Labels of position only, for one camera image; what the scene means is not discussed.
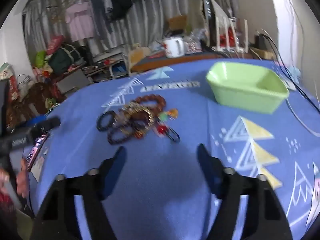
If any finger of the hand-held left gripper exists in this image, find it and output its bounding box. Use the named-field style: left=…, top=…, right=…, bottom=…
left=26, top=116, right=61, bottom=140

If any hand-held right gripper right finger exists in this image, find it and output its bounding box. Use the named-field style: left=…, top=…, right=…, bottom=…
left=197, top=144, right=294, bottom=240

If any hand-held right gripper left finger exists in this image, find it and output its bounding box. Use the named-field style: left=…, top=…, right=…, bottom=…
left=30, top=146, right=127, bottom=240

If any dark brown bead bracelet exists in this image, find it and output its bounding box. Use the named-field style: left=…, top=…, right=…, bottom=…
left=107, top=124, right=140, bottom=145

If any black bead bracelet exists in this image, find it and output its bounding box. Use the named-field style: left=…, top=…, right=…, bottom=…
left=97, top=112, right=118, bottom=132

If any red bead charm black cord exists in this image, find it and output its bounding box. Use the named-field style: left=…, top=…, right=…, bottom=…
left=155, top=124, right=180, bottom=143

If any golden bead bracelet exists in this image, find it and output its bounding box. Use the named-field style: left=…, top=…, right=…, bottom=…
left=120, top=102, right=155, bottom=130

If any green orange charm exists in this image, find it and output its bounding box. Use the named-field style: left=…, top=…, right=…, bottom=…
left=158, top=108, right=179, bottom=122

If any brown wooden bead bracelet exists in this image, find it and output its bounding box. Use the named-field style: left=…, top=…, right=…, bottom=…
left=135, top=94, right=167, bottom=113

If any green plastic basin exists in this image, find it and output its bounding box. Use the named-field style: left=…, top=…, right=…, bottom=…
left=205, top=61, right=290, bottom=115

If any person's left hand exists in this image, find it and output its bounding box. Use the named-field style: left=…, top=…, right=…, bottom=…
left=0, top=159, right=30, bottom=200

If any grey box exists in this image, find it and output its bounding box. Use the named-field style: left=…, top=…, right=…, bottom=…
left=56, top=69, right=92, bottom=97

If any blue printed tablecloth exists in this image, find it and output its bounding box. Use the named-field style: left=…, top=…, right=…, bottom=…
left=24, top=59, right=320, bottom=240

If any green plastic bag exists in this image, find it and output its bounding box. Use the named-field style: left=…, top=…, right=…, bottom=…
left=35, top=51, right=48, bottom=68

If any dark green duffel bag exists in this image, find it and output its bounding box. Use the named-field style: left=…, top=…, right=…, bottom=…
left=47, top=44, right=84, bottom=74

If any red bag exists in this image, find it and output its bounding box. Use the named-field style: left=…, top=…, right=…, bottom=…
left=46, top=35, right=65, bottom=55

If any blue shoe box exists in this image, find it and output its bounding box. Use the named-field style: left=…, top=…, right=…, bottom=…
left=111, top=61, right=128, bottom=78

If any pink garment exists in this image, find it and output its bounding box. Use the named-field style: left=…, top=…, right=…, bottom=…
left=65, top=1, right=94, bottom=40

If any white enamel mug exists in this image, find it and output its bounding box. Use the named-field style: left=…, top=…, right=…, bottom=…
left=162, top=37, right=185, bottom=57

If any clear plastic bag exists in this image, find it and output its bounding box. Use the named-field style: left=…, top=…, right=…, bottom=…
left=184, top=29, right=208, bottom=54

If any grey garment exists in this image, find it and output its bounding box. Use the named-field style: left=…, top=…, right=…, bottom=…
left=89, top=0, right=113, bottom=20

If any white router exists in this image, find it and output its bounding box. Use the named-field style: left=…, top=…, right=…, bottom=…
left=215, top=16, right=250, bottom=53

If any black power adapter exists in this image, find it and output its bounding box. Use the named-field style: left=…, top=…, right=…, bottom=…
left=255, top=34, right=267, bottom=50

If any black garment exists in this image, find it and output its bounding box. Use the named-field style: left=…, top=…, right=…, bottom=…
left=109, top=0, right=133, bottom=20

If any grey striped curtain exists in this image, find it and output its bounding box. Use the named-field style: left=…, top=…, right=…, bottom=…
left=24, top=0, right=208, bottom=55

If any cardboard box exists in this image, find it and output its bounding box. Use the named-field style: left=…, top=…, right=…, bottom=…
left=168, top=15, right=188, bottom=30

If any white cable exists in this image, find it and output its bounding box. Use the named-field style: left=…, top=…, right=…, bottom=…
left=285, top=97, right=320, bottom=138

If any black cable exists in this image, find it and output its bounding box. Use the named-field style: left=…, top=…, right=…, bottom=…
left=260, top=29, right=320, bottom=110

